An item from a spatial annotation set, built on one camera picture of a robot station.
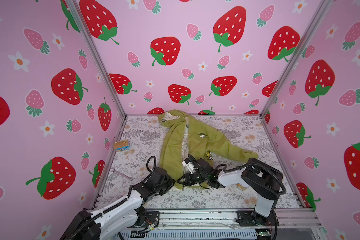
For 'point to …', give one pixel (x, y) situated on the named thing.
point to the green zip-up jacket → (181, 135)
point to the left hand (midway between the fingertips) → (177, 180)
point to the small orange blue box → (121, 145)
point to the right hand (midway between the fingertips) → (177, 182)
